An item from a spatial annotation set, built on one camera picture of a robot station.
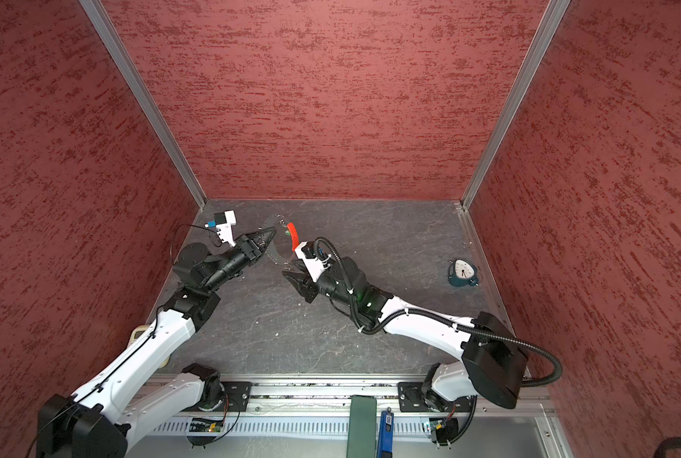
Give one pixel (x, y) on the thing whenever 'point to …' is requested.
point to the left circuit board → (205, 425)
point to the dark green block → (361, 426)
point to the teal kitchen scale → (462, 273)
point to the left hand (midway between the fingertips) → (278, 236)
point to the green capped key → (287, 232)
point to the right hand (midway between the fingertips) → (287, 274)
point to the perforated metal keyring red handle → (284, 242)
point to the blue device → (385, 442)
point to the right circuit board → (443, 430)
